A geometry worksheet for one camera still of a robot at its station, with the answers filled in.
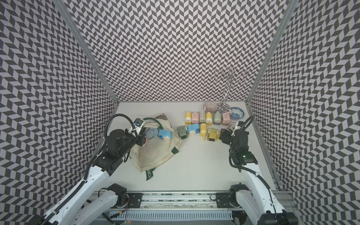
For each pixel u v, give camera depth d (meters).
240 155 0.57
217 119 0.97
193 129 0.95
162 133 0.93
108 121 1.11
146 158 0.86
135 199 0.74
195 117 0.99
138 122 0.63
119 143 0.55
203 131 0.93
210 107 1.12
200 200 0.75
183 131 0.94
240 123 0.69
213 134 0.96
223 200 0.74
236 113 1.08
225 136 0.71
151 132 0.91
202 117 0.99
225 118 0.99
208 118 0.99
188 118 0.99
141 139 0.65
